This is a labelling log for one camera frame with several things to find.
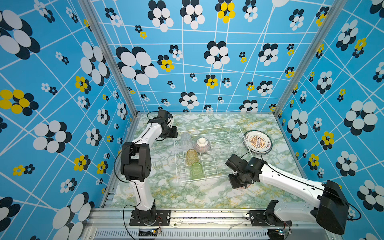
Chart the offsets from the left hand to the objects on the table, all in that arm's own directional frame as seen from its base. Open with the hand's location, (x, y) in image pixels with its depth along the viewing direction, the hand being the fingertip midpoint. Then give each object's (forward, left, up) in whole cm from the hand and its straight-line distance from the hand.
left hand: (175, 133), depth 97 cm
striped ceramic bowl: (-7, -17, -2) cm, 19 cm away
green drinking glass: (-24, -14, -5) cm, 29 cm away
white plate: (-2, -55, -6) cm, 55 cm away
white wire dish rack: (-11, -17, -8) cm, 22 cm away
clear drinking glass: (-5, -7, -4) cm, 10 cm away
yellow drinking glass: (-18, -11, +1) cm, 21 cm away
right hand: (-31, -34, -3) cm, 46 cm away
